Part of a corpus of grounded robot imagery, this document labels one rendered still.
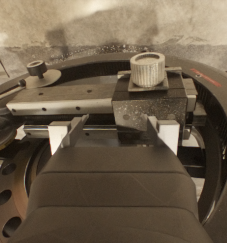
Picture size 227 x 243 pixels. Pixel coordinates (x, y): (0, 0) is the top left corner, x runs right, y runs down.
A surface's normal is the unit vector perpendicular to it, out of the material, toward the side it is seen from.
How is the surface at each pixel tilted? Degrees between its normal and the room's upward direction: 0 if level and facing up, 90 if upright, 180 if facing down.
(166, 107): 2
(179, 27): 0
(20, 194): 90
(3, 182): 90
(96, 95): 90
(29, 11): 0
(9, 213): 90
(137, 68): 37
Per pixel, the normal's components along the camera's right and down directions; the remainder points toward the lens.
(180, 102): -0.17, 0.65
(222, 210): -0.15, -0.76
